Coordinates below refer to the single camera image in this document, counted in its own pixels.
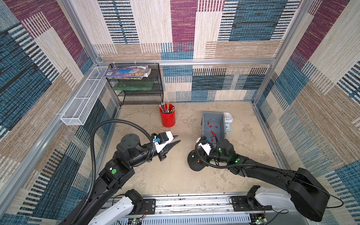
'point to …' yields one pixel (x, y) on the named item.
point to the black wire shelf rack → (148, 90)
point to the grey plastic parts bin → (213, 126)
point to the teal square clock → (228, 127)
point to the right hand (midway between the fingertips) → (195, 153)
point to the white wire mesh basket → (78, 111)
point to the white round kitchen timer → (228, 117)
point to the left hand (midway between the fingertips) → (177, 137)
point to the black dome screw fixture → (194, 162)
